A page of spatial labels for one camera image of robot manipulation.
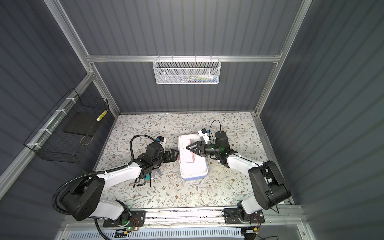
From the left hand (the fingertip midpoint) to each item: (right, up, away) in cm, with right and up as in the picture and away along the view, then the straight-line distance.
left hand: (174, 152), depth 89 cm
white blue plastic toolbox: (+11, -6, -9) cm, 16 cm away
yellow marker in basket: (-38, +20, -11) cm, 44 cm away
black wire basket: (-51, +11, -17) cm, 55 cm away
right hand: (+10, +2, -10) cm, 14 cm away
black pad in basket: (-46, +17, -11) cm, 50 cm away
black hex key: (-12, -6, -28) cm, 31 cm away
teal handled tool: (-14, -14, -5) cm, 20 cm away
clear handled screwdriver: (-9, -11, 0) cm, 14 cm away
